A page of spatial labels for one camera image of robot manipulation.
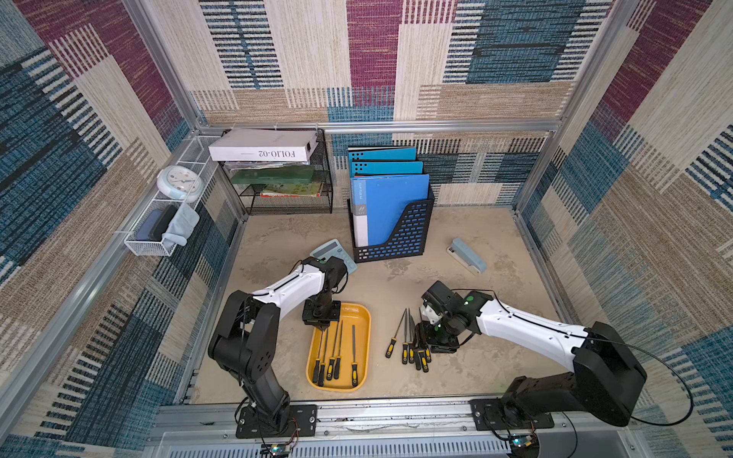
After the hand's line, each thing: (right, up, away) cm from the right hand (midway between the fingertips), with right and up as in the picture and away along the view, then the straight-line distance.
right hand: (418, 346), depth 81 cm
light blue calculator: (-26, +26, +24) cm, 45 cm away
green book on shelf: (-45, +51, +16) cm, 70 cm away
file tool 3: (-7, -1, +5) cm, 9 cm away
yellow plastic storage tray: (-18, +5, +9) cm, 21 cm away
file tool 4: (-3, -1, +4) cm, 6 cm away
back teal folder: (-9, +59, +19) cm, 63 cm away
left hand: (-26, +4, +6) cm, 27 cm away
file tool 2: (-27, -5, +1) cm, 27 cm away
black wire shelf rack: (-58, +43, +32) cm, 79 cm away
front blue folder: (-11, +41, +8) cm, 43 cm away
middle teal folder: (-16, +53, +13) cm, 57 cm away
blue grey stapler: (+18, +26, +21) cm, 38 cm away
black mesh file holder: (0, +30, +18) cm, 35 cm away
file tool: (-23, -7, 0) cm, 24 cm away
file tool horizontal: (-28, -4, -2) cm, 28 cm away
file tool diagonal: (-25, -5, +2) cm, 25 cm away
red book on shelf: (-40, +47, +19) cm, 64 cm away
